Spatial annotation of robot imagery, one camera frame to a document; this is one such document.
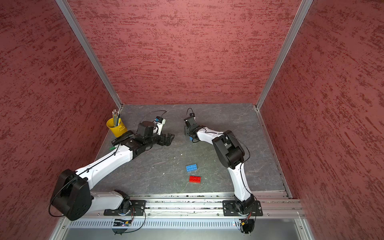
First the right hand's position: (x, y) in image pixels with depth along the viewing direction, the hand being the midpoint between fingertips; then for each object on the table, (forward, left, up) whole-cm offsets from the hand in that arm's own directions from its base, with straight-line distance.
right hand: (190, 131), depth 104 cm
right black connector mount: (-55, -28, -3) cm, 62 cm away
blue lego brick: (-12, -1, +9) cm, 15 cm away
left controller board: (-53, +35, -2) cm, 63 cm away
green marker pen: (-13, +52, +1) cm, 53 cm away
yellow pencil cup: (-3, +48, +8) cm, 49 cm away
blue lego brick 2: (-27, 0, +1) cm, 27 cm away
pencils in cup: (+1, +48, +13) cm, 50 cm away
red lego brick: (-33, -3, 0) cm, 34 cm away
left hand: (-13, +13, +14) cm, 23 cm away
